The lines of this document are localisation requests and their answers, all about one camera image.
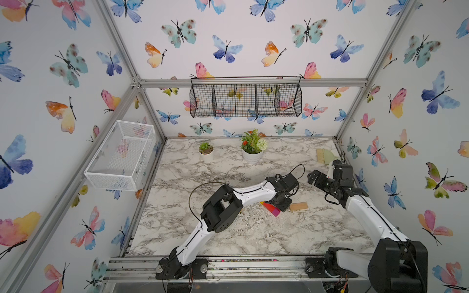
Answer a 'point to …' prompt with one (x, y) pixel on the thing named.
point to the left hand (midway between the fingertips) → (286, 204)
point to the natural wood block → (296, 206)
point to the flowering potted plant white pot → (253, 146)
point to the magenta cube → (276, 212)
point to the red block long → (269, 206)
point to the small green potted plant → (206, 150)
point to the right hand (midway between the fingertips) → (318, 177)
